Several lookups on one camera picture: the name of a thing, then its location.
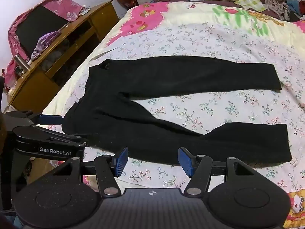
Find white floral bedsheet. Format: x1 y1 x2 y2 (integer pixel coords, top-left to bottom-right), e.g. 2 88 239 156
81 24 305 195

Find grey bundle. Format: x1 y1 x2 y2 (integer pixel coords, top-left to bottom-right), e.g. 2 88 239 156
40 38 72 71

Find pink floral cloth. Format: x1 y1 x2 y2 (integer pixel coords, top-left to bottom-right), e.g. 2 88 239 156
3 0 85 90

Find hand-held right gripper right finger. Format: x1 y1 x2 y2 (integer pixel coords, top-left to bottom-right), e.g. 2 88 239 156
177 147 255 198

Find wooden cabinet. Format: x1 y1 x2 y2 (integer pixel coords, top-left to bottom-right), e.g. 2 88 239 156
7 0 120 114

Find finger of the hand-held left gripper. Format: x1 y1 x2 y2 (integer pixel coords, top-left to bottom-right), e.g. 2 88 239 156
13 125 88 148
5 111 63 126

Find purple patterned cloth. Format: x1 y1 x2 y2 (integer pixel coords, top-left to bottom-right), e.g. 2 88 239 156
30 31 61 61

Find steel thermos bottle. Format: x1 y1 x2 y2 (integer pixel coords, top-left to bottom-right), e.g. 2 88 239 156
13 54 30 73

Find black television screen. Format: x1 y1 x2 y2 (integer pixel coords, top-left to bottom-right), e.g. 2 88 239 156
15 5 68 58

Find green checked cloth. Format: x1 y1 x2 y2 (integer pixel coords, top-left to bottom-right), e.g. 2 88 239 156
235 0 267 12

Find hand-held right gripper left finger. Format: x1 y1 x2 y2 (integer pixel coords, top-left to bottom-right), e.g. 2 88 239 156
51 147 129 198

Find black pants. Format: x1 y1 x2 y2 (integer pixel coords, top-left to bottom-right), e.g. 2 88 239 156
61 55 292 165

